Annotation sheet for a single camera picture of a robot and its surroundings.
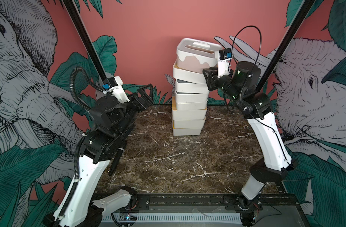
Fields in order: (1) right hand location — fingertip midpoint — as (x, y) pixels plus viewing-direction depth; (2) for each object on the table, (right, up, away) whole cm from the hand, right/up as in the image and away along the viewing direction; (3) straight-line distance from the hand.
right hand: (206, 66), depth 57 cm
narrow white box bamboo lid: (-4, -15, +20) cm, 25 cm away
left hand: (-24, -10, -5) cm, 26 cm away
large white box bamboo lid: (-4, -25, +36) cm, 44 cm away
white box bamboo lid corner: (-3, -17, +23) cm, 29 cm away
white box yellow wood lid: (-5, -29, +38) cm, 48 cm away
